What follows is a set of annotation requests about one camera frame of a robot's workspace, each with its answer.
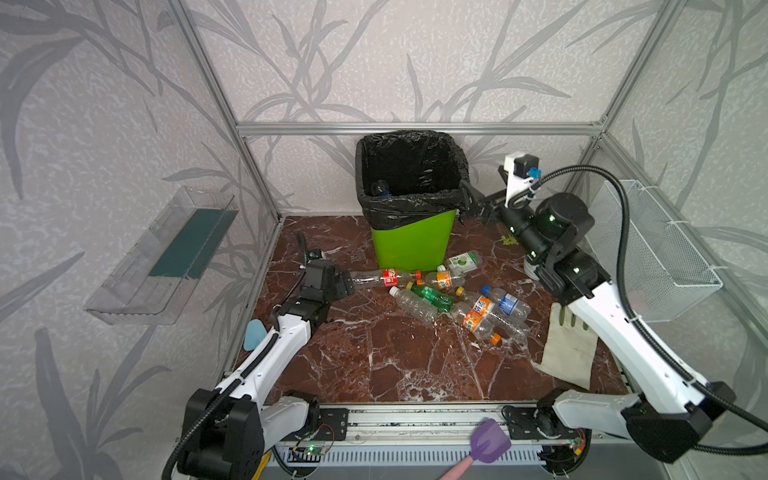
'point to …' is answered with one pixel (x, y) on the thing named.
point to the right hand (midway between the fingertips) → (486, 166)
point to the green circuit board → (307, 450)
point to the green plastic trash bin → (419, 247)
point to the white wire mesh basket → (662, 272)
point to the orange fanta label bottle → (473, 315)
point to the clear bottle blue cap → (507, 302)
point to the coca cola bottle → (390, 277)
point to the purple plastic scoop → (488, 442)
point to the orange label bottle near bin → (444, 280)
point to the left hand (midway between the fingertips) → (340, 270)
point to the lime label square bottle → (468, 261)
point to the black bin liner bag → (404, 177)
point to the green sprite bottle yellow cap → (440, 300)
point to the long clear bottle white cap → (416, 306)
